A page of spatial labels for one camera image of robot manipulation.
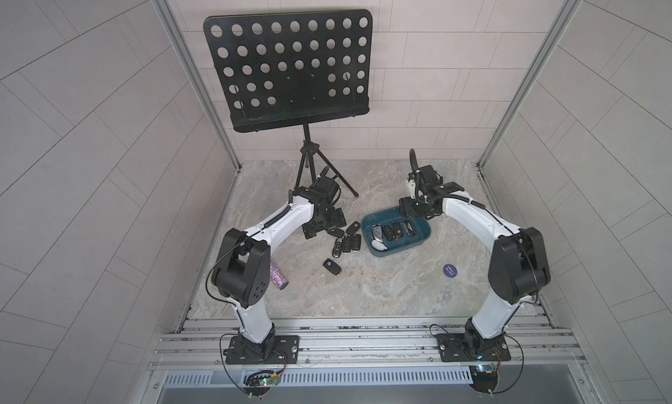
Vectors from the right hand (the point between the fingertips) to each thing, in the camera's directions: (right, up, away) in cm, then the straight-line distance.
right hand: (406, 207), depth 92 cm
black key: (-6, -9, +2) cm, 11 cm away
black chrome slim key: (-24, -14, -2) cm, 28 cm away
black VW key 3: (-26, -20, -5) cm, 33 cm away
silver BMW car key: (-10, -9, +2) cm, 14 cm away
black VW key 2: (-19, -8, +3) cm, 21 cm away
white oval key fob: (-10, -13, -1) cm, 16 cm away
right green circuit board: (+15, -43, -24) cm, 51 cm away
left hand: (-24, -6, -3) cm, 25 cm away
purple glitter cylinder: (-43, -21, -10) cm, 49 cm away
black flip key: (-21, -13, -1) cm, 25 cm away
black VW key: (-25, -9, +2) cm, 27 cm away
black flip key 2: (-18, -12, -1) cm, 22 cm away
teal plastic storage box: (+2, -9, +2) cm, 10 cm away
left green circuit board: (-43, -42, -26) cm, 66 cm away
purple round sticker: (+14, -21, -5) cm, 25 cm away
